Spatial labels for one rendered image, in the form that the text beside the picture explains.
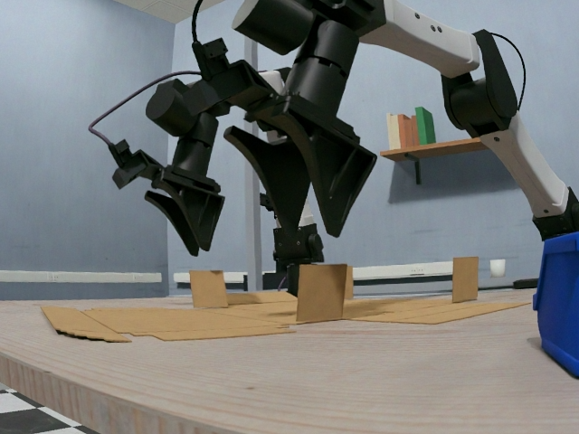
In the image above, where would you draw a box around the blue plastic stacking bin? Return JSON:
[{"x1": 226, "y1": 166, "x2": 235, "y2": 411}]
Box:
[{"x1": 533, "y1": 232, "x2": 579, "y2": 376}]

